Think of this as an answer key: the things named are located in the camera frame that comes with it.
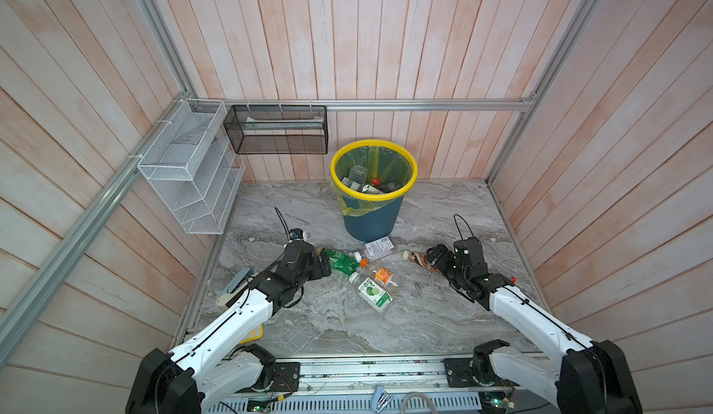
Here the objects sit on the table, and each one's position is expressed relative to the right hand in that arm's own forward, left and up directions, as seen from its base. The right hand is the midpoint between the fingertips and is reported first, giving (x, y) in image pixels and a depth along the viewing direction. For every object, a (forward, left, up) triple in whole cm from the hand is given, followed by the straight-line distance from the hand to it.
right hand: (435, 256), depth 88 cm
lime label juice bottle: (-11, +20, -5) cm, 23 cm away
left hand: (-6, +38, +4) cm, 38 cm away
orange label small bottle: (-6, +17, -3) cm, 18 cm away
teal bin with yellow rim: (+11, +20, +5) cm, 23 cm away
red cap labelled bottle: (+28, +19, +6) cm, 34 cm away
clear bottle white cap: (+24, +25, +13) cm, 37 cm away
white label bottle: (+18, +21, +12) cm, 30 cm away
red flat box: (-6, -25, -4) cm, 26 cm away
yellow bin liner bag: (+28, +16, +14) cm, 35 cm away
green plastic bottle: (0, +29, -4) cm, 29 cm away
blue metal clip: (-38, +19, -6) cm, 43 cm away
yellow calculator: (-24, +55, -6) cm, 60 cm away
